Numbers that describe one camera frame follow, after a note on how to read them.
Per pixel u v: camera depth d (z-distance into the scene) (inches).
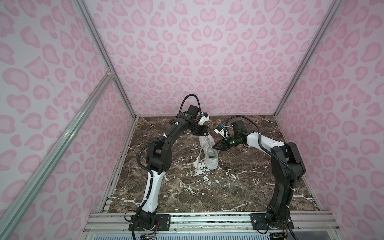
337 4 26.9
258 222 28.9
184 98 31.8
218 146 33.9
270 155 19.8
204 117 35.3
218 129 33.6
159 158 23.1
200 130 33.7
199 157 38.1
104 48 33.0
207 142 36.4
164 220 29.0
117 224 29.6
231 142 32.3
